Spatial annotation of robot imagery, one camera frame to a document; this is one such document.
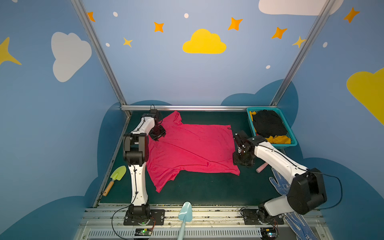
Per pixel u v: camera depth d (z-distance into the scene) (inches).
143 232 27.9
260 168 34.7
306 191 16.7
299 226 27.9
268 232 28.1
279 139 39.0
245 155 27.6
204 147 39.8
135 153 23.5
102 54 33.8
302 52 33.9
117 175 34.1
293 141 37.0
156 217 29.2
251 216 29.4
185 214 29.8
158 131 35.8
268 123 40.3
